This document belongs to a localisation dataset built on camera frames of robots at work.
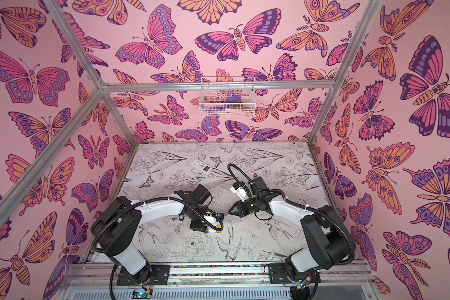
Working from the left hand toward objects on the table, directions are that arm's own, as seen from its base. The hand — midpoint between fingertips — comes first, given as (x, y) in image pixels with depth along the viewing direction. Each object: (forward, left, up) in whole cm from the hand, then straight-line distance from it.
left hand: (209, 221), depth 88 cm
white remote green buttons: (+33, +7, 0) cm, 34 cm away
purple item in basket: (+52, -12, +31) cm, 62 cm away
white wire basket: (+52, -9, +32) cm, 62 cm away
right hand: (+3, -10, +7) cm, 13 cm away
